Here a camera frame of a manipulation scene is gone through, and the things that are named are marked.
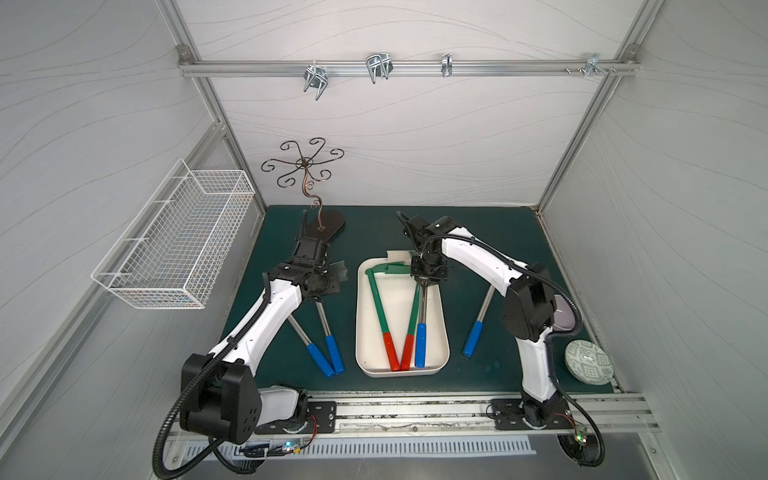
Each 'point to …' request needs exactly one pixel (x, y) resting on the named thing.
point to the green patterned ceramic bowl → (588, 364)
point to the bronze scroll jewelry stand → (306, 163)
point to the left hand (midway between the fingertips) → (331, 283)
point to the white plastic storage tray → (395, 295)
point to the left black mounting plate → (318, 417)
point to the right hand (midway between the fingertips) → (419, 281)
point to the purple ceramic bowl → (564, 314)
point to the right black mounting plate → (508, 414)
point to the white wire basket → (173, 252)
